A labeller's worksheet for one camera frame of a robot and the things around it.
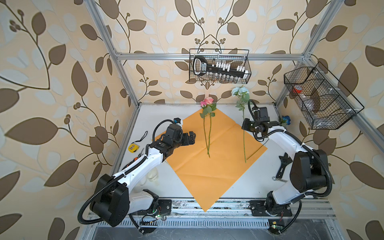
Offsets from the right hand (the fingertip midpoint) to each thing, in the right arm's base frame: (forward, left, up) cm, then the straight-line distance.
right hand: (244, 125), depth 91 cm
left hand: (-8, +33, +4) cm, 35 cm away
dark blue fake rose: (+11, -35, -11) cm, 38 cm away
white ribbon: (-24, +56, -13) cm, 62 cm away
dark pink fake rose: (+25, +22, -11) cm, 35 cm away
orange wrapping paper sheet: (-10, +13, -15) cm, 22 cm away
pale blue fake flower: (+24, -4, +5) cm, 25 cm away
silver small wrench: (-28, -14, -14) cm, 34 cm away
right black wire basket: (-4, -34, +21) cm, 41 cm away
